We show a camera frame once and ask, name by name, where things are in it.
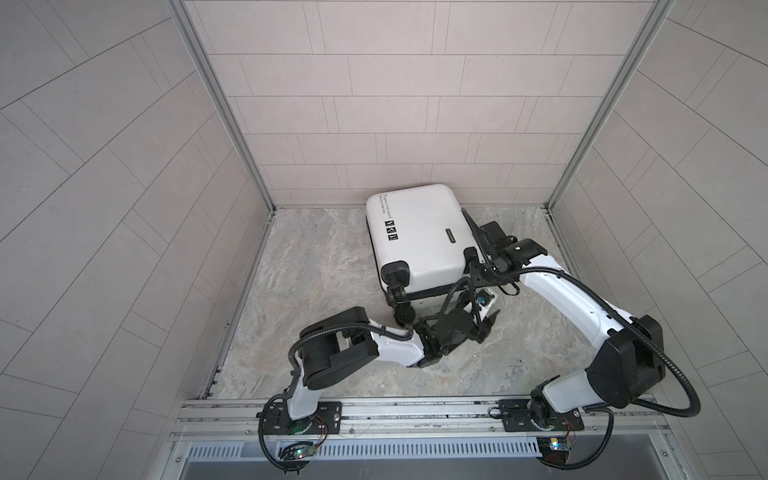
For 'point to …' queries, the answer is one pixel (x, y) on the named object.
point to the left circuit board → (304, 451)
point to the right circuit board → (555, 449)
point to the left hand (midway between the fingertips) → (502, 306)
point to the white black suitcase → (421, 238)
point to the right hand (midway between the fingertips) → (474, 277)
